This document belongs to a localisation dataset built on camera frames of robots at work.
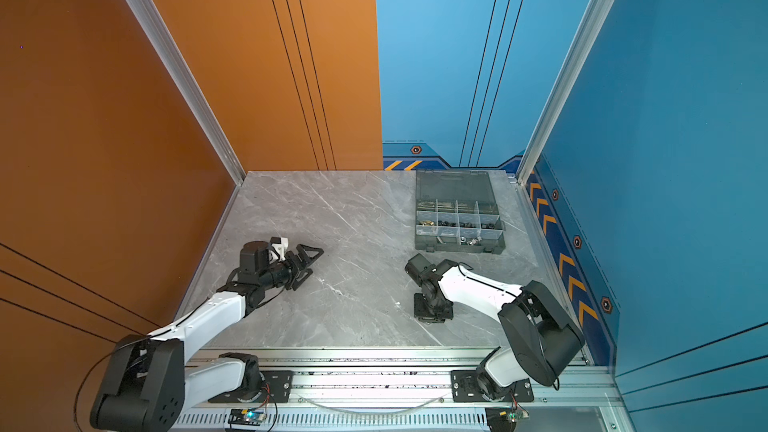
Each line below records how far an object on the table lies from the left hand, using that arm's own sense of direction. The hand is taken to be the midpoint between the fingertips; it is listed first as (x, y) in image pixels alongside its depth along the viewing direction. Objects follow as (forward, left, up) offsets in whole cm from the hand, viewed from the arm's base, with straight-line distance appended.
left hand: (319, 257), depth 86 cm
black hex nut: (+18, -54, -8) cm, 57 cm away
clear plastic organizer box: (+22, -44, -5) cm, 49 cm away
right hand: (-14, -30, -10) cm, 34 cm away
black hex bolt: (+18, -47, -8) cm, 51 cm away
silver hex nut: (+12, -49, -8) cm, 51 cm away
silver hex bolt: (+12, -37, -8) cm, 40 cm away
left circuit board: (-37, +12, -11) cm, 40 cm away
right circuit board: (-37, -48, -10) cm, 61 cm away
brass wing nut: (+19, -33, -9) cm, 39 cm away
